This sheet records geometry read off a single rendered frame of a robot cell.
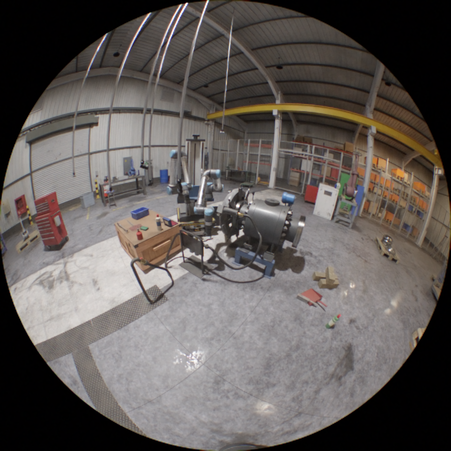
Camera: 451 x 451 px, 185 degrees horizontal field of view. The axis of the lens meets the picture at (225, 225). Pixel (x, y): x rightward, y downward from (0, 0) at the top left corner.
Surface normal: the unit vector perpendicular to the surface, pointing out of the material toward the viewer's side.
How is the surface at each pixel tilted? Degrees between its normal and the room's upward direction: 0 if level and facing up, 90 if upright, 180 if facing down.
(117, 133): 90
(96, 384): 0
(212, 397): 0
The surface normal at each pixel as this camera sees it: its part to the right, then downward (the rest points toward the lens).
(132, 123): 0.78, 0.32
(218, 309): 0.06, -0.90
